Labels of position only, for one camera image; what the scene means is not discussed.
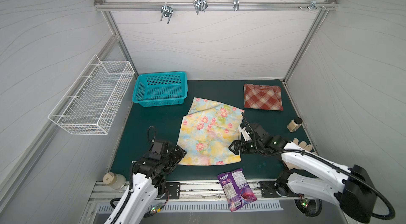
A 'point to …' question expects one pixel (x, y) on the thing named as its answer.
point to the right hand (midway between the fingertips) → (238, 143)
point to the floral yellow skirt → (207, 132)
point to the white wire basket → (93, 102)
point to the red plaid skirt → (263, 96)
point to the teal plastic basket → (161, 89)
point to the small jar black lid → (294, 124)
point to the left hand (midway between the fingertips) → (185, 155)
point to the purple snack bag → (237, 188)
